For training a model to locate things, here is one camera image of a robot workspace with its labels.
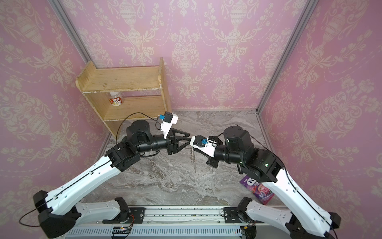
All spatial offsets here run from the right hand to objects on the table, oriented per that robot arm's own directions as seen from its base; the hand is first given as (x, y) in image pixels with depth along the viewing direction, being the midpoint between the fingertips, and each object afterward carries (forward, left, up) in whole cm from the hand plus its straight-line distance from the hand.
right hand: (197, 146), depth 58 cm
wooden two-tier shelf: (+62, +37, -19) cm, 75 cm away
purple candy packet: (-7, -33, -35) cm, 48 cm away
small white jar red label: (+42, +48, -8) cm, 64 cm away
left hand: (+2, +2, +2) cm, 3 cm away
